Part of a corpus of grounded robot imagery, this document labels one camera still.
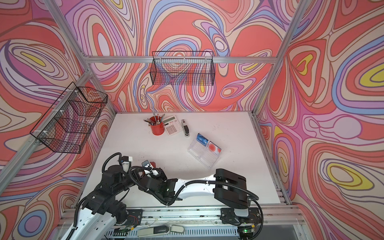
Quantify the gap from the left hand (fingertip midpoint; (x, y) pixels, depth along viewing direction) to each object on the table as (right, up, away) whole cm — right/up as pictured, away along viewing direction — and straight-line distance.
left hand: (150, 170), depth 76 cm
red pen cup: (-3, +22, +26) cm, 35 cm away
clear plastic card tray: (+32, +6, +15) cm, 36 cm away
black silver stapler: (+17, +21, +28) cm, 39 cm away
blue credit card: (+28, +14, +16) cm, 36 cm away
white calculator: (+7, +24, +32) cm, 41 cm away
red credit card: (+35, +10, +12) cm, 38 cm away
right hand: (+1, -2, +2) cm, 3 cm away
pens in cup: (-4, +26, +24) cm, 36 cm away
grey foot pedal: (+7, -25, -9) cm, 27 cm away
